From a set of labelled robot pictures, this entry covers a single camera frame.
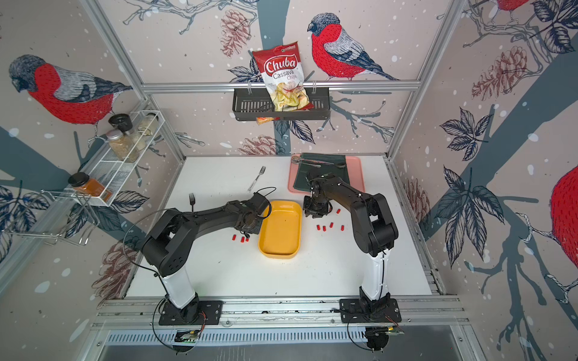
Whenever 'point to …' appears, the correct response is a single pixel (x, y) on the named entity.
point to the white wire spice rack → (107, 168)
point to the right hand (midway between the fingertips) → (307, 213)
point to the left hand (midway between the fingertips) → (255, 223)
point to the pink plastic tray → (292, 175)
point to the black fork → (192, 200)
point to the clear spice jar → (148, 124)
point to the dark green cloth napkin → (305, 171)
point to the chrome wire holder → (63, 215)
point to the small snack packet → (263, 119)
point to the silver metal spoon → (296, 159)
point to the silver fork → (254, 181)
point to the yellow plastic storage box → (280, 235)
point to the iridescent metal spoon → (338, 165)
